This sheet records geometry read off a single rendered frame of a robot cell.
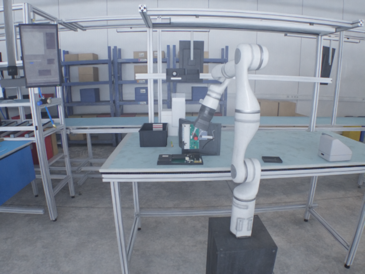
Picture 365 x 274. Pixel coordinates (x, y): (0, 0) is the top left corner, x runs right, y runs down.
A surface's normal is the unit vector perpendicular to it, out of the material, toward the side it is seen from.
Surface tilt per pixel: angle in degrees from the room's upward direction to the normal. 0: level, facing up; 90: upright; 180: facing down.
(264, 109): 90
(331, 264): 0
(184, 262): 0
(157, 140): 90
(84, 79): 90
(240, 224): 90
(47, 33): 101
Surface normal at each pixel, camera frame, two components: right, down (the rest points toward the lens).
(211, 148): -0.34, 0.23
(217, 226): 0.00, -0.97
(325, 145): -1.00, 0.02
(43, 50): 0.45, 0.40
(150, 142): 0.04, 0.25
